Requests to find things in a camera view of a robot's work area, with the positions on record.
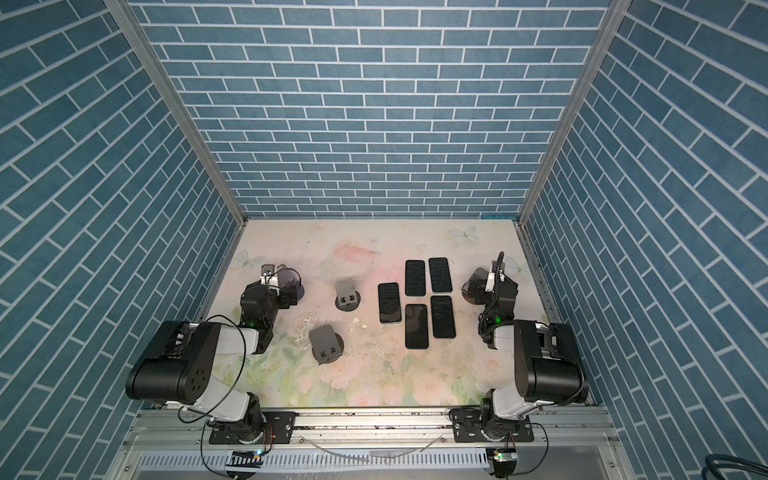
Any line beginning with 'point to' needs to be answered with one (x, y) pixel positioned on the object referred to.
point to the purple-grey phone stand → (290, 280)
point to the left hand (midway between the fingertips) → (278, 279)
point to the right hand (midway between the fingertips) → (490, 274)
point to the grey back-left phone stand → (347, 299)
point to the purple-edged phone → (443, 323)
